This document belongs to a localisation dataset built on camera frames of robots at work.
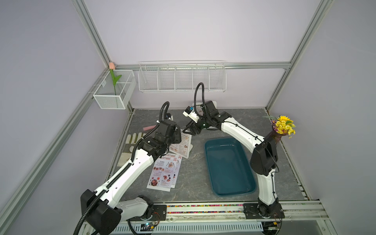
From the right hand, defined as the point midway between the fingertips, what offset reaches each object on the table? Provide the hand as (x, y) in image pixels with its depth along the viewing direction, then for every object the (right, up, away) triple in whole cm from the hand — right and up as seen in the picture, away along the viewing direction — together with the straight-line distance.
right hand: (185, 127), depth 84 cm
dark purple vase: (+53, -5, +1) cm, 53 cm away
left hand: (-5, -3, -7) cm, 9 cm away
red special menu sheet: (-6, -26, +5) cm, 27 cm away
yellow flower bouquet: (+54, +2, -5) cm, 54 cm away
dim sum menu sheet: (-2, -12, +5) cm, 14 cm away
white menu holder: (+3, -11, +3) cm, 12 cm away
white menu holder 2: (+19, +16, +13) cm, 28 cm away
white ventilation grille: (-24, -48, -13) cm, 56 cm away
